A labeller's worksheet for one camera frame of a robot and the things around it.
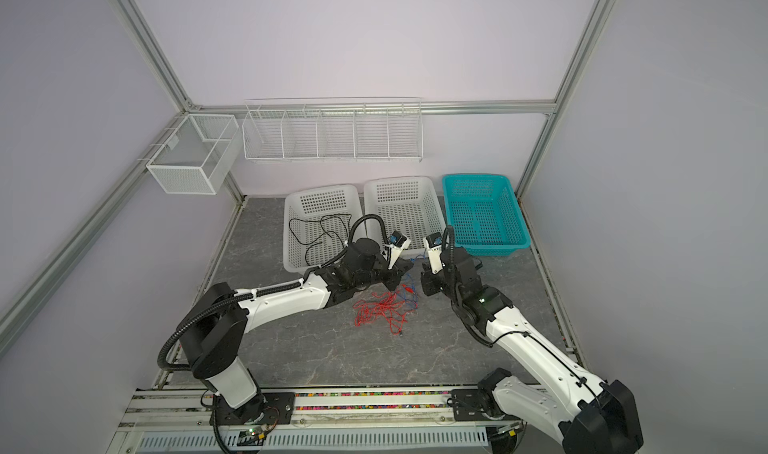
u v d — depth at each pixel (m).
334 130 0.99
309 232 1.08
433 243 0.68
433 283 0.70
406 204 1.17
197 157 1.00
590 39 0.78
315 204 1.12
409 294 0.93
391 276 0.73
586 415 0.40
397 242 0.71
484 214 1.16
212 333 0.45
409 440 1.58
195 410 0.75
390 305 0.89
